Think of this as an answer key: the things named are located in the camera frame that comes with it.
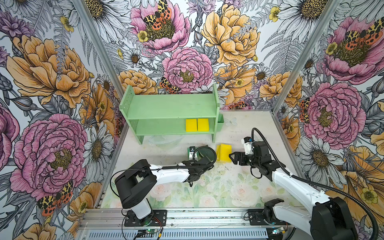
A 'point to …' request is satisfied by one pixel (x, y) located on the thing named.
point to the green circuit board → (151, 231)
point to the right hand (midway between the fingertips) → (235, 160)
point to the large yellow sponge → (223, 152)
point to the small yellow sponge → (191, 125)
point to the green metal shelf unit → (165, 114)
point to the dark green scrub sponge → (205, 155)
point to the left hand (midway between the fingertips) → (193, 166)
